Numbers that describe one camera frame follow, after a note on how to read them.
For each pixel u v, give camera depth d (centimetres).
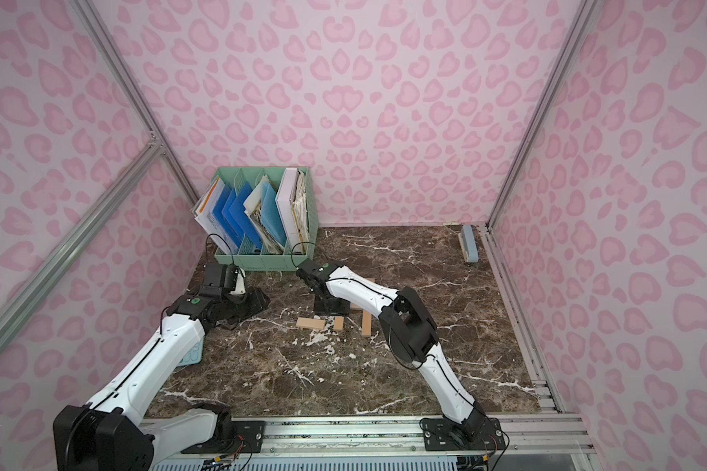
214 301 58
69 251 64
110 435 39
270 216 96
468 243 109
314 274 69
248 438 73
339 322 93
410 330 57
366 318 94
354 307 84
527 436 74
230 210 96
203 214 90
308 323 93
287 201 93
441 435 73
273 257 102
